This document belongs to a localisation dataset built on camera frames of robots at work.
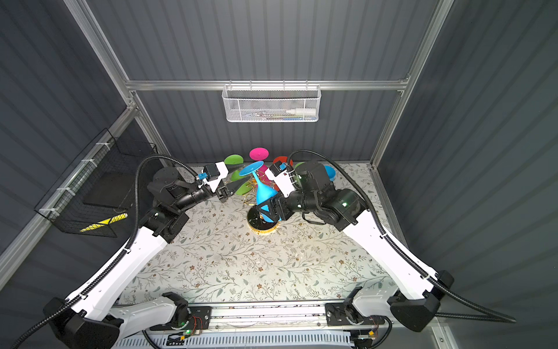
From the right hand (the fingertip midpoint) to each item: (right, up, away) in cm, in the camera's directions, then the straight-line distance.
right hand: (267, 204), depth 63 cm
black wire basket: (-60, +5, +11) cm, 61 cm away
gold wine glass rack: (-8, -10, +34) cm, 36 cm away
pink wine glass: (-5, +18, +22) cm, 29 cm away
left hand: (-6, +10, -3) cm, 12 cm away
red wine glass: (+5, +15, +18) cm, 24 cm away
